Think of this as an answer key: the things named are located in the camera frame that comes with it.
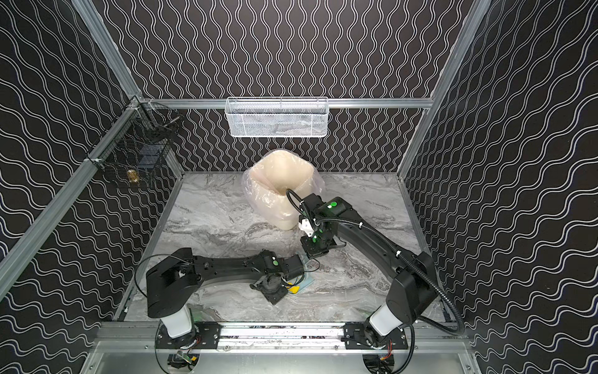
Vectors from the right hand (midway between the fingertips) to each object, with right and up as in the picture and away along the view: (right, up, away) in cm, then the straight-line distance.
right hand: (311, 256), depth 77 cm
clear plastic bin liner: (+3, +24, +10) cm, 26 cm away
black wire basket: (-70, +38, +15) cm, 81 cm away
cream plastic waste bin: (-14, +27, +22) cm, 38 cm away
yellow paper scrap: (-6, -13, +6) cm, 16 cm away
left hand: (-11, -16, +2) cm, 19 cm away
